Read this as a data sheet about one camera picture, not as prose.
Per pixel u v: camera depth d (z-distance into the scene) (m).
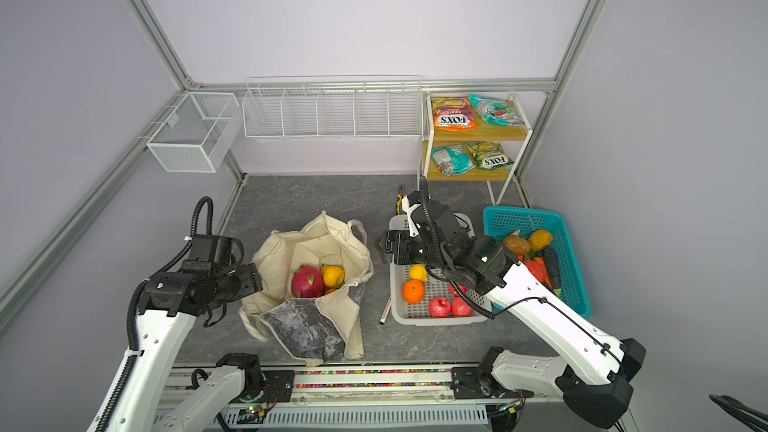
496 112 0.86
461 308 0.81
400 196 1.12
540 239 0.94
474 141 1.06
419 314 0.85
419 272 0.89
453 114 0.87
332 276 0.87
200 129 0.99
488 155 1.01
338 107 0.99
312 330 0.69
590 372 0.37
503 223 1.00
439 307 0.81
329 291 0.86
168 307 0.45
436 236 0.46
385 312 0.85
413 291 0.84
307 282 0.81
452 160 0.99
